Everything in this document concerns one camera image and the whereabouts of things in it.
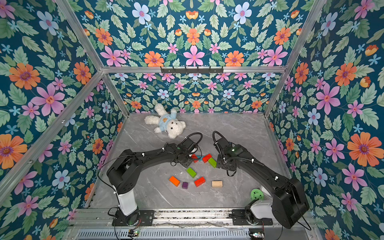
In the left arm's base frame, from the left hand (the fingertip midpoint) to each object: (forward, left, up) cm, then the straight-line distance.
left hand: (189, 159), depth 93 cm
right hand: (-8, -20, +8) cm, 23 cm away
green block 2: (-8, -1, -1) cm, 8 cm away
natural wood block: (-16, -15, +1) cm, 22 cm away
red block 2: (-15, -6, +1) cm, 16 cm away
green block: (-3, -14, 0) cm, 15 cm away
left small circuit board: (-35, +28, -3) cm, 45 cm away
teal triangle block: (+2, -6, -1) cm, 7 cm away
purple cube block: (-16, +3, 0) cm, 16 cm away
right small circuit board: (-41, -31, -3) cm, 52 cm away
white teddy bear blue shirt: (+26, +14, +8) cm, 31 cm away
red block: (-1, -11, +1) cm, 11 cm away
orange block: (-13, +9, 0) cm, 15 cm away
